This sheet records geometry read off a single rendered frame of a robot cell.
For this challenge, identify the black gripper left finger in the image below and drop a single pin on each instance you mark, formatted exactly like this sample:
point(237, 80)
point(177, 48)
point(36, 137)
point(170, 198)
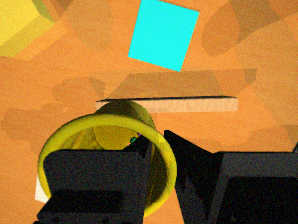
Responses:
point(124, 170)

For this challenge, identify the tan wooden bar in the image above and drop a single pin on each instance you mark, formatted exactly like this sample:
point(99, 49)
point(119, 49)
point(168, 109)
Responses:
point(182, 104)

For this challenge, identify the yellow cup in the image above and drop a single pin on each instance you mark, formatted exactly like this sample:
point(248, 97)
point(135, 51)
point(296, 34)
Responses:
point(110, 128)

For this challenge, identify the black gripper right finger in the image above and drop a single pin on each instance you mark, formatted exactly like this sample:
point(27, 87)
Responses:
point(202, 176)

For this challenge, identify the cream flat pad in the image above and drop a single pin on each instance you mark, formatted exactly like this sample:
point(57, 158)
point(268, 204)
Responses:
point(40, 194)

